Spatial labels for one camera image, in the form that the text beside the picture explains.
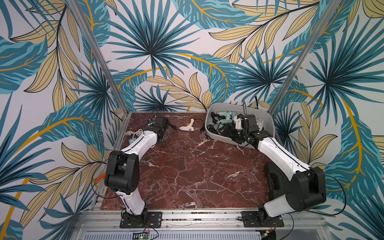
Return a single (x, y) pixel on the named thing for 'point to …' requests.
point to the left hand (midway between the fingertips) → (159, 138)
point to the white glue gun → (188, 127)
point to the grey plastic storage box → (266, 117)
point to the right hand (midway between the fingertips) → (224, 132)
